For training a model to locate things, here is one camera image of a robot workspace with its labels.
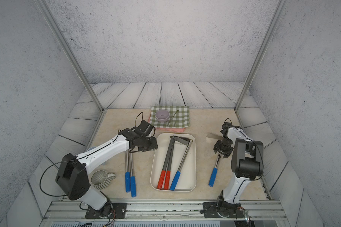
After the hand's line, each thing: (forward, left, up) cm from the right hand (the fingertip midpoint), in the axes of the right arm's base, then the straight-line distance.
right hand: (220, 152), depth 92 cm
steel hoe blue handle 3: (-14, +57, 0) cm, 59 cm away
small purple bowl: (+31, +40, +2) cm, 51 cm away
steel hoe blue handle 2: (+14, +2, -3) cm, 15 cm away
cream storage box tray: (-17, +22, -2) cm, 28 cm away
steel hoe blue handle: (-14, +27, +2) cm, 30 cm away
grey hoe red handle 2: (-18, +37, +1) cm, 41 cm away
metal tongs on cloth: (+26, +30, 0) cm, 39 cm away
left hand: (-3, +38, +11) cm, 40 cm away
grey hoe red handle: (+7, +24, +3) cm, 25 cm away
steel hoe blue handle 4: (-18, +53, -1) cm, 56 cm away
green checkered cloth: (+32, +26, -1) cm, 41 cm away
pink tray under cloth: (+20, +37, -2) cm, 42 cm away
